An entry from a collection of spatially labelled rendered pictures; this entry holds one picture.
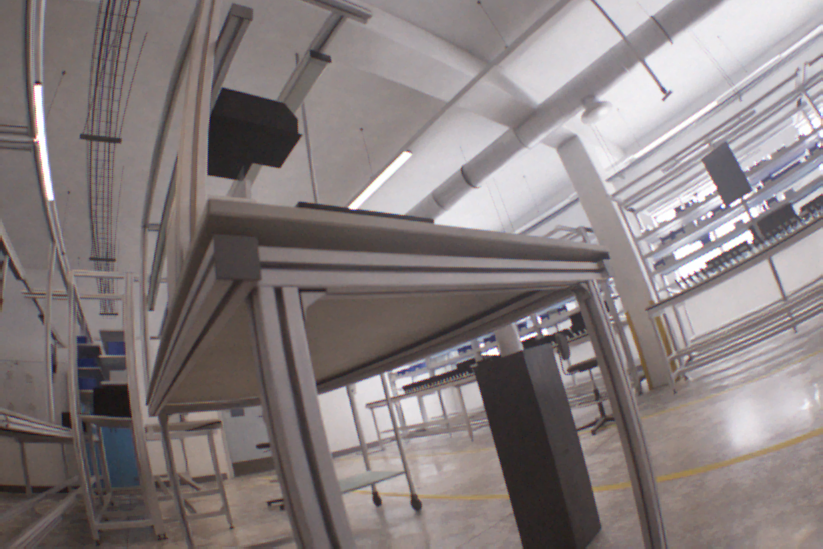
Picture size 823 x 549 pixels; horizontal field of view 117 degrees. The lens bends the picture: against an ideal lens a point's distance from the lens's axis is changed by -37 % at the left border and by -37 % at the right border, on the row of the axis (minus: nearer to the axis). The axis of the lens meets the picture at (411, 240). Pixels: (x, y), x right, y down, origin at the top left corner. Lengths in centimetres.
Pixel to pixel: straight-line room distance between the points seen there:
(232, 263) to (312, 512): 24
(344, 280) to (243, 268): 12
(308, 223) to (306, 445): 22
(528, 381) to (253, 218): 125
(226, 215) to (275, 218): 5
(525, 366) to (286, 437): 120
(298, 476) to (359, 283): 22
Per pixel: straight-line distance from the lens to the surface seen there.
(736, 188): 418
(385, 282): 48
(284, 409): 38
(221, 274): 38
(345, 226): 45
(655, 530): 102
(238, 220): 41
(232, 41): 88
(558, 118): 466
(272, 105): 107
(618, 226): 512
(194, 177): 68
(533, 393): 150
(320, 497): 41
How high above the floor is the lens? 78
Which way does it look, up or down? 22 degrees up
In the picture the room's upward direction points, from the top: 15 degrees counter-clockwise
